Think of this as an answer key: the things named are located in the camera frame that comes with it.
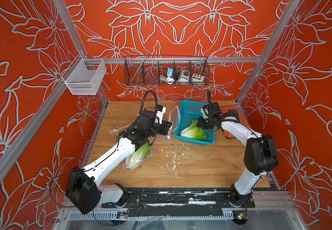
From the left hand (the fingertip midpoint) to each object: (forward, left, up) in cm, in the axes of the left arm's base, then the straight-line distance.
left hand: (172, 122), depth 75 cm
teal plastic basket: (+29, -13, -23) cm, 39 cm away
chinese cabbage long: (-15, +20, -18) cm, 31 cm away
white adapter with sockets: (+33, -7, +7) cm, 35 cm away
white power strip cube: (+34, -16, +4) cm, 38 cm away
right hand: (+11, -15, -13) cm, 23 cm away
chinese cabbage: (+5, -14, -16) cm, 22 cm away
